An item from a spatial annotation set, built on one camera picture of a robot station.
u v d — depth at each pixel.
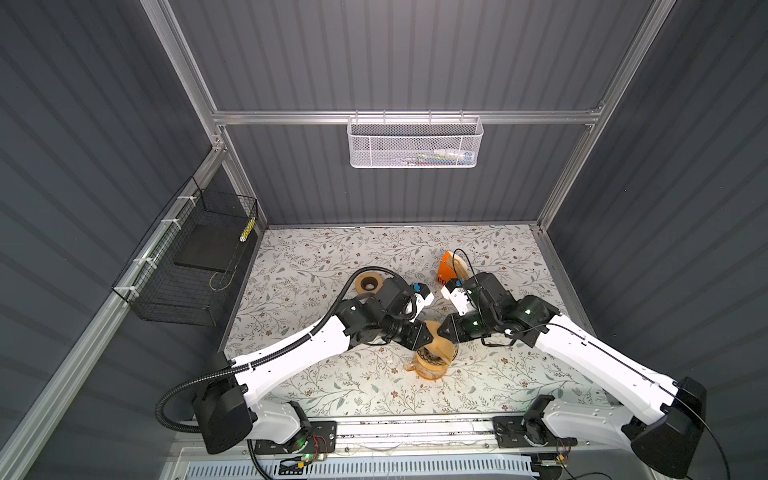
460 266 0.98
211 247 0.76
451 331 0.63
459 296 0.68
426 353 0.74
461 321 0.65
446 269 0.96
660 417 0.41
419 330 0.63
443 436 0.75
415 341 0.62
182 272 0.72
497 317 0.55
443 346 0.77
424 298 0.67
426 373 0.83
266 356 0.44
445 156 0.91
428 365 0.72
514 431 0.73
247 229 0.83
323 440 0.72
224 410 0.39
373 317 0.57
